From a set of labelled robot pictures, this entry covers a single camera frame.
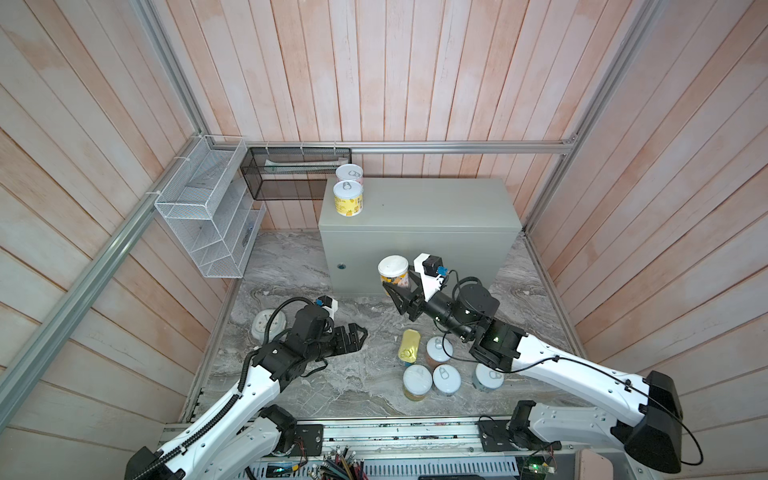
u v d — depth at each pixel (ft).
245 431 1.93
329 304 2.38
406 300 1.88
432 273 1.76
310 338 1.92
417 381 2.50
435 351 2.73
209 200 2.26
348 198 2.39
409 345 2.84
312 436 2.43
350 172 2.59
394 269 2.02
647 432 1.29
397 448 2.40
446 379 2.56
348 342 2.25
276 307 2.39
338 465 1.97
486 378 2.57
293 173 3.48
